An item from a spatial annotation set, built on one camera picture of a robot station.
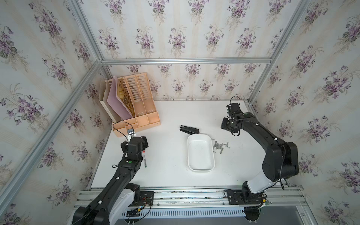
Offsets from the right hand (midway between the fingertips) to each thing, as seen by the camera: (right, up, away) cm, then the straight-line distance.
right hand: (225, 127), depth 90 cm
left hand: (-57, -7, -7) cm, 57 cm away
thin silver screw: (-4, -14, +3) cm, 14 cm away
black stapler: (-24, -3, +9) cm, 26 cm away
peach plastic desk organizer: (-66, +27, +20) cm, 74 cm away
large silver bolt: (-5, -12, +5) cm, 14 cm away
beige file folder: (-76, +21, -7) cm, 80 cm away
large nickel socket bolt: (-3, -15, +1) cm, 16 cm away
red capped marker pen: (-52, -22, -4) cm, 56 cm away
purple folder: (-69, +12, -2) cm, 70 cm away
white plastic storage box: (-17, -18, -1) cm, 24 cm away
